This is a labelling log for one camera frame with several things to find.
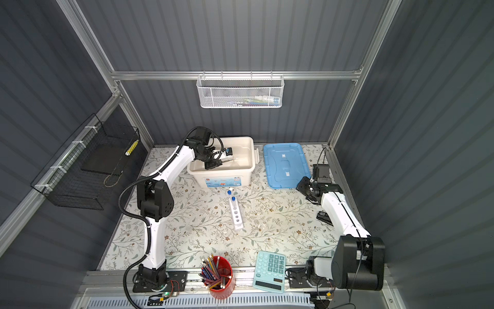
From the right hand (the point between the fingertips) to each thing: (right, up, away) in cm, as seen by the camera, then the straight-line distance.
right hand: (303, 187), depth 87 cm
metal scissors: (-36, +12, +6) cm, 38 cm away
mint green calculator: (-17, -32, -13) cm, 38 cm away
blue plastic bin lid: (-4, +10, +24) cm, 26 cm away
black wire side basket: (-88, +8, -14) cm, 89 cm away
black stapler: (+10, -14, 0) cm, 17 cm away
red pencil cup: (-36, -29, -20) cm, 50 cm away
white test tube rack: (-31, -12, 0) cm, 33 cm away
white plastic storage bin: (-31, +7, 0) cm, 32 cm away
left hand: (-41, +13, +10) cm, 44 cm away
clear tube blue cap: (-33, -8, +3) cm, 33 cm away
